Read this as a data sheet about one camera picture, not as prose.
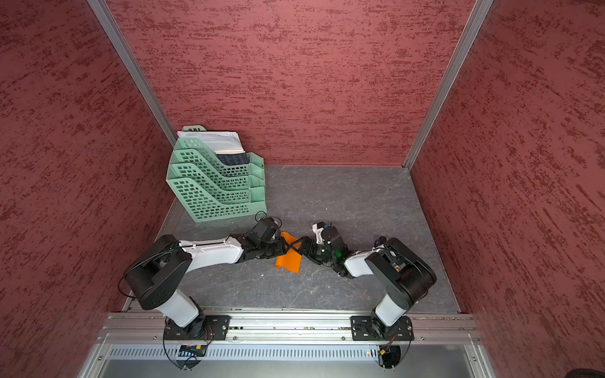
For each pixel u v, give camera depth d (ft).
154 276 1.48
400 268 1.64
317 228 2.84
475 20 2.38
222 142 3.12
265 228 2.37
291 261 2.86
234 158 3.45
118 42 2.53
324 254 2.53
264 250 2.50
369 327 2.43
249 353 2.54
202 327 2.23
